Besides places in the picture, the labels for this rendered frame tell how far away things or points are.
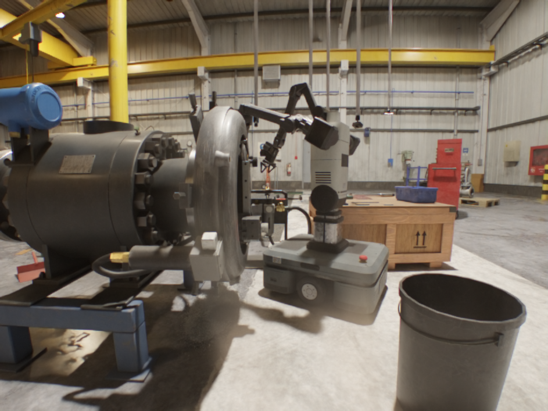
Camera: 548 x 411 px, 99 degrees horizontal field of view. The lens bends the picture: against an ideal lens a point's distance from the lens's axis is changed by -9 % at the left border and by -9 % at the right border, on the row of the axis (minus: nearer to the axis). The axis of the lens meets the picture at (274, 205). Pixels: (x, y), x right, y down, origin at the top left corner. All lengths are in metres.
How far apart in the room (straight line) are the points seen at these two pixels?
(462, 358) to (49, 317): 1.26
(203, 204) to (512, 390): 1.18
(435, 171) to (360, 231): 2.93
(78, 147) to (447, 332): 1.34
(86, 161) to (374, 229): 1.74
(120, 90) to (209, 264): 4.32
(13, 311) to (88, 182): 0.53
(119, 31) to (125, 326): 4.70
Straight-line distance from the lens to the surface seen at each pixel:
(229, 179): 0.84
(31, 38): 7.44
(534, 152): 11.68
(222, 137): 0.90
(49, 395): 1.20
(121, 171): 1.05
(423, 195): 2.29
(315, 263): 1.37
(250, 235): 1.16
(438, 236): 2.25
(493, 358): 0.85
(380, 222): 1.99
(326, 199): 1.45
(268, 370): 1.07
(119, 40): 5.18
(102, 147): 1.17
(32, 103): 1.25
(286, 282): 1.50
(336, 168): 1.42
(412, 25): 14.28
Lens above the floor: 0.70
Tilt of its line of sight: 7 degrees down
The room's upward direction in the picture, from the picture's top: straight up
